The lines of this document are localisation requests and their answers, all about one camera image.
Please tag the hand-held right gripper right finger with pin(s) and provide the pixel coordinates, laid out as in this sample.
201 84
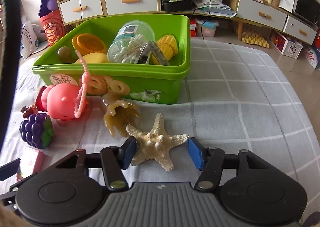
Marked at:
196 154

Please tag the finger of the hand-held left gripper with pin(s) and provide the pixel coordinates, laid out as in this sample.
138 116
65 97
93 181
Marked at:
6 199
10 169

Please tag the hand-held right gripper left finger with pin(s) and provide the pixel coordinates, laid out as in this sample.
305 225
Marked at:
128 153

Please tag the pink card box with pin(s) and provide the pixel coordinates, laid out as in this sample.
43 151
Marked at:
32 160

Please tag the cream dried starfish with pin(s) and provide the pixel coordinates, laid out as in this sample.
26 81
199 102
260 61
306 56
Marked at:
152 142

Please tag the green plastic bin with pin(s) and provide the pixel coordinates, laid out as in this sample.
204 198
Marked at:
150 84

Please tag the leopard print hair clip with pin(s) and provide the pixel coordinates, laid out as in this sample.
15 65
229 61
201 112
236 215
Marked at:
143 54

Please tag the yellow toy pot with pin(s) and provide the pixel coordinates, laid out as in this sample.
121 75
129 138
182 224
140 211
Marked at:
96 58

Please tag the clear cotton swab jar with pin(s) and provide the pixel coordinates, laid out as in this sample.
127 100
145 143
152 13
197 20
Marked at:
125 49

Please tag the green yellow toy corn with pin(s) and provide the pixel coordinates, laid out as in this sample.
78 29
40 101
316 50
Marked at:
167 44

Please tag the tan rubber hand toy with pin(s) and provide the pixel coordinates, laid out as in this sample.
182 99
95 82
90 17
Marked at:
117 117
64 54

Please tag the orange plastic jelly mold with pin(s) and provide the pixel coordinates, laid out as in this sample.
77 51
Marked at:
87 42

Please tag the purple toy grapes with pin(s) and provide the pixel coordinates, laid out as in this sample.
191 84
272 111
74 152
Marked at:
33 129

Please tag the small brown toy figure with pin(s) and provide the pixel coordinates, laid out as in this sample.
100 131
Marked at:
30 110

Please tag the grey checked bedsheet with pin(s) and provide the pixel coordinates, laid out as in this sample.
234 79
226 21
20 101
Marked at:
237 92

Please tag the pink rubber pig toy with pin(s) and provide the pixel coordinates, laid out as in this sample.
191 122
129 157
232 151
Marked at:
62 102

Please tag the round beige printed tag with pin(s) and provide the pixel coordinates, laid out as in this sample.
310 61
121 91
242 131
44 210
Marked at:
61 79

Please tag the clear storage box blue lid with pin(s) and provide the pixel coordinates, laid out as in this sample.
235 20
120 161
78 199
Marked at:
208 29

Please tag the white shopping bag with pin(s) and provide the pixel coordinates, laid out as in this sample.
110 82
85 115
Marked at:
28 42

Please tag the yellow wavy foam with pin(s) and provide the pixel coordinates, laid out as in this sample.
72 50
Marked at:
255 39

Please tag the white printed cardboard box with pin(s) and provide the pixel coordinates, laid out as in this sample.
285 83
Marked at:
290 47

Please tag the red printed bucket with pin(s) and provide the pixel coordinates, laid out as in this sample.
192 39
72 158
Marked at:
52 29

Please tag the pile of folded clothes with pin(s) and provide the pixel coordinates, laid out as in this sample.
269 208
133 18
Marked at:
215 5

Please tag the blue red printed box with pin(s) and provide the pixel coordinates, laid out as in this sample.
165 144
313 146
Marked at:
312 58

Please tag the long wooden cabinet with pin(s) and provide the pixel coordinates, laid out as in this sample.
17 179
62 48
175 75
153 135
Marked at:
225 4

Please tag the black bag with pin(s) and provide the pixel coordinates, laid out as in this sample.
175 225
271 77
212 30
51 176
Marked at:
177 2

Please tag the black white appliance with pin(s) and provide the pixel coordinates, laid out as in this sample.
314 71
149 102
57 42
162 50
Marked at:
307 7

